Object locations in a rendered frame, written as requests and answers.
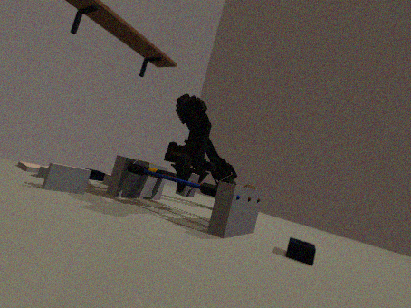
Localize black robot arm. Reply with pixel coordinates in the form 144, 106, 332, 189
167, 94, 238, 185

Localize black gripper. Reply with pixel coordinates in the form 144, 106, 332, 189
164, 136, 216, 184

